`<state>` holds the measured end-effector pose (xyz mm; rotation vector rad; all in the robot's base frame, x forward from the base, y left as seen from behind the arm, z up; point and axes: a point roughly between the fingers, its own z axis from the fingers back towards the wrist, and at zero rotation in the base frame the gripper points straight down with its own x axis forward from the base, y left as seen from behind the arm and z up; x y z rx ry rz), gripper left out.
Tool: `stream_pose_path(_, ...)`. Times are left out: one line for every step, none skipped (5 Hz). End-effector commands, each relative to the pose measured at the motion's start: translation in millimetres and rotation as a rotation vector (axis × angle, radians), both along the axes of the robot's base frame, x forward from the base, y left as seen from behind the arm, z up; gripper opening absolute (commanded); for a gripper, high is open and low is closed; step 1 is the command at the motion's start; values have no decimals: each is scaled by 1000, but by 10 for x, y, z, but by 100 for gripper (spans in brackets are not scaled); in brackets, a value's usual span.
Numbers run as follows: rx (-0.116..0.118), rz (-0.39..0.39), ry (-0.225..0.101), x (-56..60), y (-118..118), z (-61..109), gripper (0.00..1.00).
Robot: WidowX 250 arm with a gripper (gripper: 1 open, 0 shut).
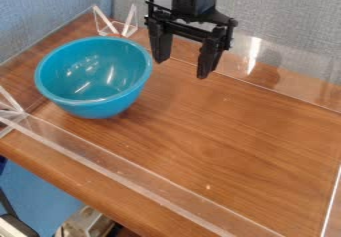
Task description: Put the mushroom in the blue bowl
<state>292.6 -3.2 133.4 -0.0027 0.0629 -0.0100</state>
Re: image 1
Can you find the blue plastic bowl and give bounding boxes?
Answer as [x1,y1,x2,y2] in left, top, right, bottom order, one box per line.
[35,36,154,119]

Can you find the white box under table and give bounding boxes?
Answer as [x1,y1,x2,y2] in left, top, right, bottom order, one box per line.
[55,206,116,237]

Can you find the clear acrylic table barrier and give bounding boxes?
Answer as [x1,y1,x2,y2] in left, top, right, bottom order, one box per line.
[0,12,341,237]

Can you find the clear acrylic corner bracket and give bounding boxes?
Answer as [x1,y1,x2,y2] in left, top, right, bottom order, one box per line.
[93,4,140,38]

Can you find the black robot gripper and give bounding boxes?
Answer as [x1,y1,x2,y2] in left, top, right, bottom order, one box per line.
[146,0,239,79]

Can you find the black white object lower left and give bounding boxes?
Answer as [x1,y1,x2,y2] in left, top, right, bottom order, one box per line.
[0,188,41,237]

